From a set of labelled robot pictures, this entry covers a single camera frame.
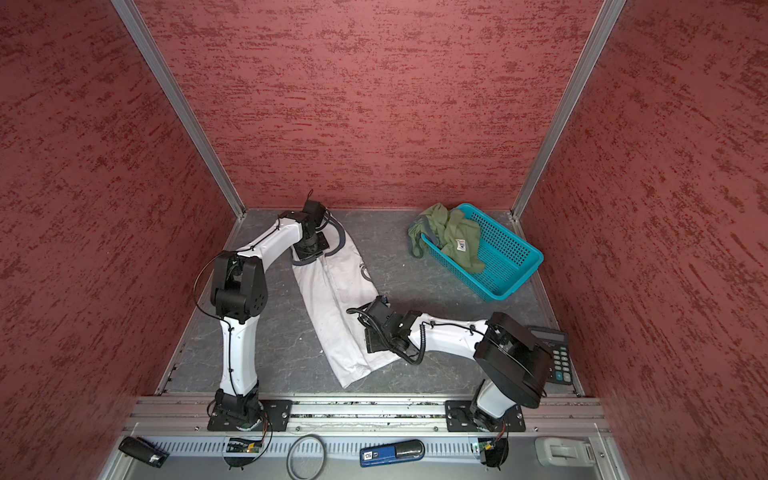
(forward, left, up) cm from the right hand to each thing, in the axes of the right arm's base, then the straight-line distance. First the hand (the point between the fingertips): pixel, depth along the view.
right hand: (376, 347), depth 85 cm
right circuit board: (-25, -29, -3) cm, 38 cm away
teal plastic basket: (+30, -48, +1) cm, 56 cm away
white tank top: (+19, +13, -1) cm, 23 cm away
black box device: (-23, +54, +3) cm, 58 cm away
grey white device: (-26, -43, +1) cm, 50 cm away
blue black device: (-25, 0, +3) cm, 26 cm away
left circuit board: (-24, +34, -4) cm, 41 cm away
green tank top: (+32, -24, +15) cm, 43 cm away
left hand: (+30, +19, +5) cm, 36 cm away
